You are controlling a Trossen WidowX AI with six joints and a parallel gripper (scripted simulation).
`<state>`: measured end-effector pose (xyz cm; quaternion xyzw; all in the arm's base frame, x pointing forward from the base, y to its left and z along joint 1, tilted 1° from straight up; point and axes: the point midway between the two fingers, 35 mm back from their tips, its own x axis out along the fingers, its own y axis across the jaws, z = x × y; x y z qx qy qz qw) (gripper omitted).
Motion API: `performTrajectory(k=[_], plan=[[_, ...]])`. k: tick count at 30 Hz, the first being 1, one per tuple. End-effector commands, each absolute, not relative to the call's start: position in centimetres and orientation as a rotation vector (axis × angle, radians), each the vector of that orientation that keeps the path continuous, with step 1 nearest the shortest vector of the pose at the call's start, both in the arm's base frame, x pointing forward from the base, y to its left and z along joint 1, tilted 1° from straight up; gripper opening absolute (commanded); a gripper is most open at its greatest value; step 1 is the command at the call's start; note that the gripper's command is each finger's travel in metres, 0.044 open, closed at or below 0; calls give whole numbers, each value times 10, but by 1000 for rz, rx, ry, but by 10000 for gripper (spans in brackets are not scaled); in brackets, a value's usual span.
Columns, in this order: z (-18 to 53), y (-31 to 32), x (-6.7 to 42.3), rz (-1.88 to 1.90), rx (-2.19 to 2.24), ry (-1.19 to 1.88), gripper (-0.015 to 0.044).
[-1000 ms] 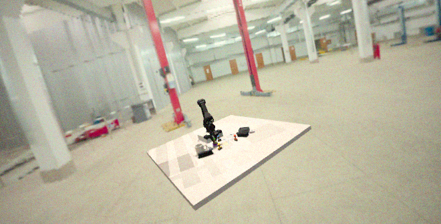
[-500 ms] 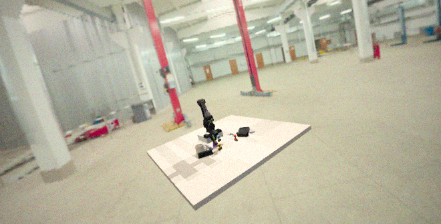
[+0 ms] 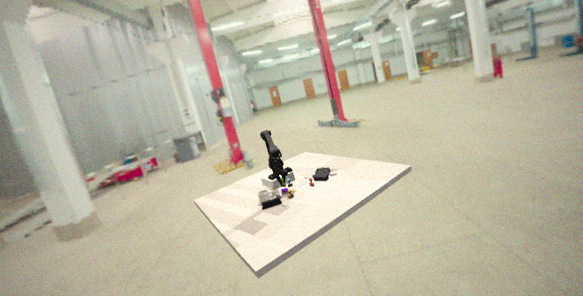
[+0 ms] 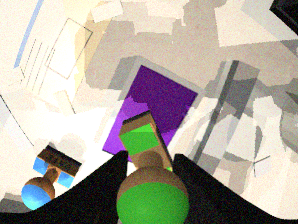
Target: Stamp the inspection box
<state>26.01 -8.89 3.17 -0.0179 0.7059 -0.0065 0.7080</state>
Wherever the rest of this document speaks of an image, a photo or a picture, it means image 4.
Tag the white rectangular card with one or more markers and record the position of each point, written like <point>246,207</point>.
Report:
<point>56,46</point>

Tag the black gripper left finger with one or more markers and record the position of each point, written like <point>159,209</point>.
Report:
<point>92,201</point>

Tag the blue and brown rubber stamp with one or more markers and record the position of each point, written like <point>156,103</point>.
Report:
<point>55,168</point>

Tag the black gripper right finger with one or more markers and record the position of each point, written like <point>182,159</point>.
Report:
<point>211,202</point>

